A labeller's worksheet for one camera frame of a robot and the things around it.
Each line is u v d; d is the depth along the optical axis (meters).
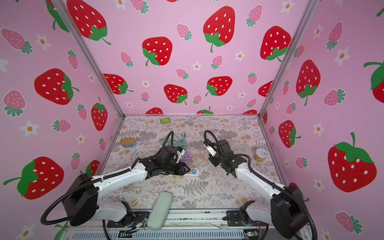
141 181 0.57
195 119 1.18
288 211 0.40
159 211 0.74
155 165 0.61
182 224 0.73
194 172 0.88
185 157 0.93
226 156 0.63
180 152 0.76
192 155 0.98
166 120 1.16
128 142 1.00
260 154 0.93
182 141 1.04
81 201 0.41
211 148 0.74
